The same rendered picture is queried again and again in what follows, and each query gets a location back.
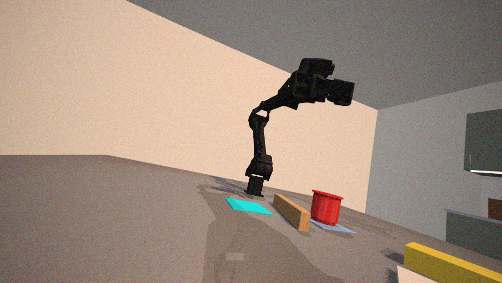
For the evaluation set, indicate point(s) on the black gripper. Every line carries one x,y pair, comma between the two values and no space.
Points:
318,88

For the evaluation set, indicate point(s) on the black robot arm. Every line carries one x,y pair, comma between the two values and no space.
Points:
262,164

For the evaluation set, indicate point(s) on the red cup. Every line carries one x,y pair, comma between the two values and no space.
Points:
325,207

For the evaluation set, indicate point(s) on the yellow rectangular block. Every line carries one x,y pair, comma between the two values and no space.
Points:
446,268

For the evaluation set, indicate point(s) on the orange long flat bar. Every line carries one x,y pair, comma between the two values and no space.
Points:
298,216

